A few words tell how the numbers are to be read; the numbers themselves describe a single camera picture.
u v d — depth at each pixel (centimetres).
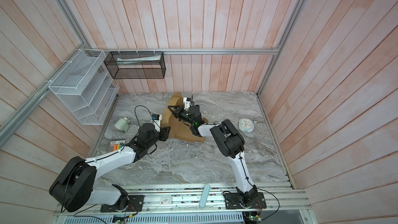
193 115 76
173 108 89
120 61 89
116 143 93
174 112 84
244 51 189
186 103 90
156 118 76
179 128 103
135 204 73
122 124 95
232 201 73
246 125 100
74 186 42
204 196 74
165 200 73
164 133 78
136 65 104
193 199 76
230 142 58
